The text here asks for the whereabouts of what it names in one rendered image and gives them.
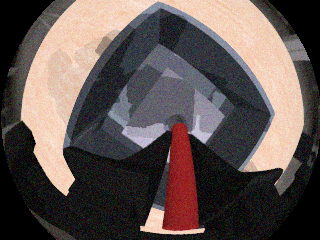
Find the red peg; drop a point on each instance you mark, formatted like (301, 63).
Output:
(180, 209)

